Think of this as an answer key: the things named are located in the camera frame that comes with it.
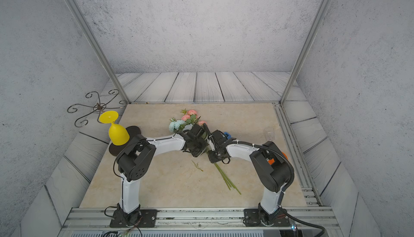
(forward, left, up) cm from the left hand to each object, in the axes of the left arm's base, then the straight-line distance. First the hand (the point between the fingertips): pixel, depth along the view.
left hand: (211, 150), depth 94 cm
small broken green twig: (-8, +8, -2) cm, 12 cm away
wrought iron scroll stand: (+7, +53, +30) cm, 61 cm away
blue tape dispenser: (+8, -11, +3) cm, 14 cm away
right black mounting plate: (-34, -19, 0) cm, 39 cm away
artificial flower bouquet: (+19, +16, +4) cm, 25 cm away
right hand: (-4, -1, 0) cm, 4 cm away
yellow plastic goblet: (-3, +43, +22) cm, 48 cm away
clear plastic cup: (+9, -36, +3) cm, 37 cm away
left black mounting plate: (-33, +30, 0) cm, 44 cm away
